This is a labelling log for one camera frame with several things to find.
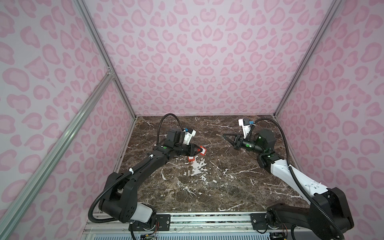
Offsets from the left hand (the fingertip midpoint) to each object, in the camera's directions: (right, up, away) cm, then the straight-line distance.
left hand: (201, 147), depth 80 cm
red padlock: (+1, -2, +1) cm, 2 cm away
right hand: (+11, +7, -8) cm, 15 cm away
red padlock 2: (-6, -9, +14) cm, 18 cm away
